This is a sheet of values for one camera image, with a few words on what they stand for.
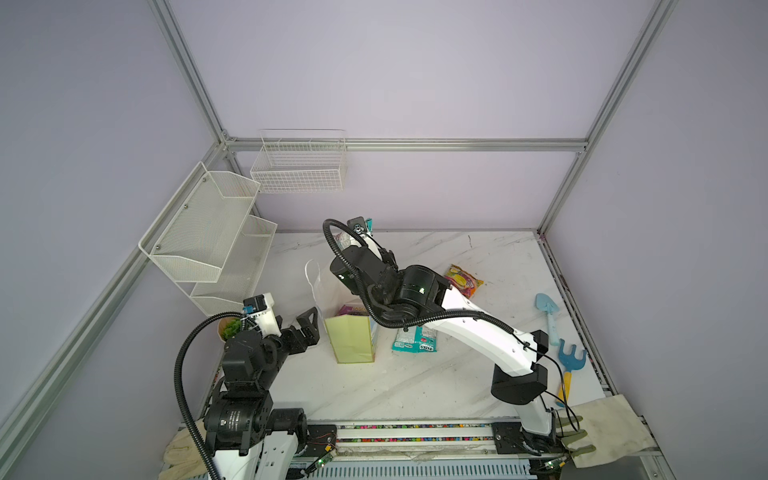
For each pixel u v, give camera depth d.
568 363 0.86
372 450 0.73
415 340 0.88
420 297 0.41
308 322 0.60
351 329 0.71
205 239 0.78
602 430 0.75
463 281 1.01
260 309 0.55
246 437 0.43
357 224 0.51
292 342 0.58
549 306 0.97
